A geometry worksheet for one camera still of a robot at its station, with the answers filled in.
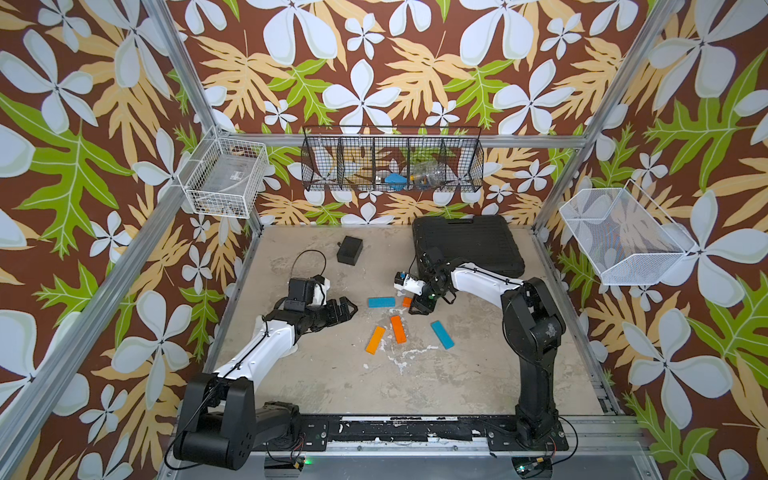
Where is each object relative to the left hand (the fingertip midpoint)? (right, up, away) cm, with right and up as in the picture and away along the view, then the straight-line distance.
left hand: (347, 308), depth 87 cm
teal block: (+10, 0, +12) cm, 16 cm away
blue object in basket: (+15, +40, +8) cm, 43 cm away
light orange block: (+8, -10, +4) cm, 14 cm away
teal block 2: (+29, -9, +4) cm, 31 cm away
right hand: (+21, 0, +10) cm, 23 cm away
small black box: (-2, +18, +22) cm, 28 cm away
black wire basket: (+14, +48, +11) cm, 51 cm away
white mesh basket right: (+77, +21, -7) cm, 80 cm away
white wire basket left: (-36, +39, -1) cm, 53 cm away
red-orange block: (+16, -9, +4) cm, 19 cm away
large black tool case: (+48, +21, +20) cm, 56 cm away
